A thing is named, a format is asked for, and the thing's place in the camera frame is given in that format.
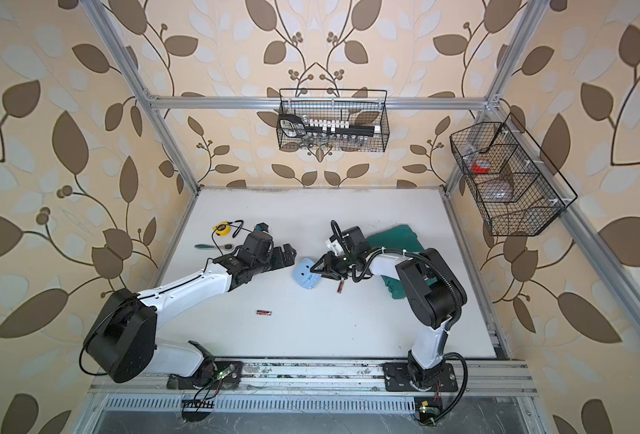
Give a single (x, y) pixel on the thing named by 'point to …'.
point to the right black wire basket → (514, 184)
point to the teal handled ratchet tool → (227, 247)
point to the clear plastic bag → (499, 189)
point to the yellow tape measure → (221, 229)
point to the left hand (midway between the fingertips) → (282, 251)
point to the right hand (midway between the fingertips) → (315, 272)
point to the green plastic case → (399, 237)
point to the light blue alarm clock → (303, 274)
